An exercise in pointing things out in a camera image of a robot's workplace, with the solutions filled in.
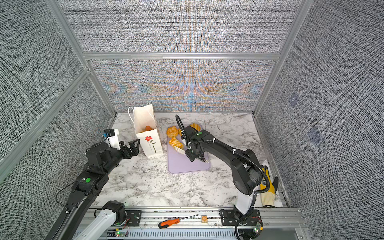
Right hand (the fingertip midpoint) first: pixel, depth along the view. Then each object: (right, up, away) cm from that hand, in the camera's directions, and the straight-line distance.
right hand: (193, 150), depth 87 cm
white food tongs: (-6, 0, -1) cm, 6 cm away
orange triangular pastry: (-30, +13, +13) cm, 35 cm away
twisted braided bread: (-12, +4, +11) cm, 17 cm away
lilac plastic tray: (-9, -8, +4) cm, 13 cm away
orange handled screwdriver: (-14, -32, -17) cm, 39 cm away
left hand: (-28, +8, -16) cm, 34 cm away
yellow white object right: (+38, -23, -10) cm, 46 cm away
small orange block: (+5, -31, -14) cm, 35 cm away
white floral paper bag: (-24, +6, -4) cm, 25 cm away
